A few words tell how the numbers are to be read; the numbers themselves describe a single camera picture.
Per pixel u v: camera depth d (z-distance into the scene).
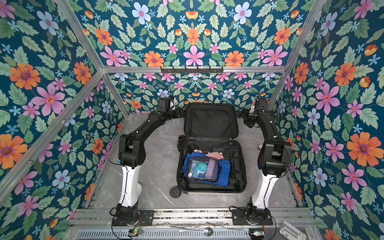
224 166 0.84
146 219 0.73
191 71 0.93
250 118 0.80
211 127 1.01
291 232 0.68
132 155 0.60
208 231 0.68
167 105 0.81
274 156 0.52
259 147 0.98
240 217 0.74
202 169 0.84
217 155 0.93
